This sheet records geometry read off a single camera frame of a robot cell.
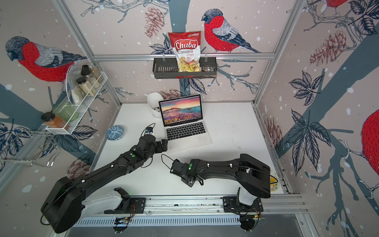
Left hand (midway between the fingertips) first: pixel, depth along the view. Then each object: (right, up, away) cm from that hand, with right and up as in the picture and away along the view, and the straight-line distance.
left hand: (164, 138), depth 85 cm
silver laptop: (+10, +11, +21) cm, 25 cm away
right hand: (+16, -20, -3) cm, 26 cm away
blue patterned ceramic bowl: (-38, +1, +15) cm, 41 cm away
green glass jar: (-42, +16, -18) cm, 48 cm away
